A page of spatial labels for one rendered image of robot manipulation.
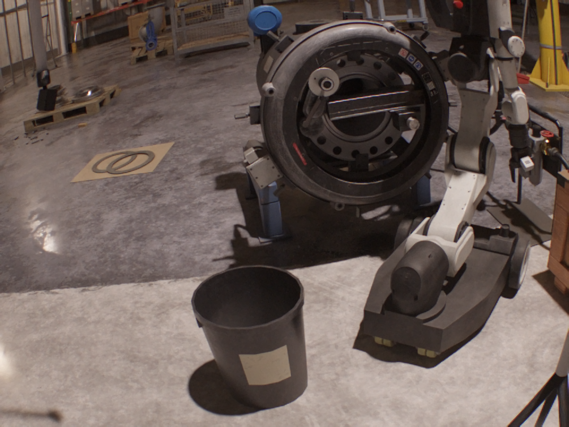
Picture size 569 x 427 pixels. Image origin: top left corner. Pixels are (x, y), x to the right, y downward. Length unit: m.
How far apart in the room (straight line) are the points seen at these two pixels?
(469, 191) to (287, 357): 0.84
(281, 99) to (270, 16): 0.77
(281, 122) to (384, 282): 0.65
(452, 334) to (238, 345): 0.67
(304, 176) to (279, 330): 0.79
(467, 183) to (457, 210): 0.12
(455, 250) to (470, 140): 0.44
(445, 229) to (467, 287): 0.22
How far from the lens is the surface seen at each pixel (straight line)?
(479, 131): 1.97
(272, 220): 2.51
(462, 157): 1.96
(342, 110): 2.02
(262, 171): 2.08
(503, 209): 2.69
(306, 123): 2.00
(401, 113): 2.04
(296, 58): 1.96
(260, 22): 2.64
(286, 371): 1.57
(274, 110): 1.99
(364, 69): 2.16
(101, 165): 4.10
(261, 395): 1.62
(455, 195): 1.91
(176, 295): 2.27
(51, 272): 2.76
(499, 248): 2.01
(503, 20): 1.82
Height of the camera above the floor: 1.22
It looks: 26 degrees down
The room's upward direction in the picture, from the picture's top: 7 degrees counter-clockwise
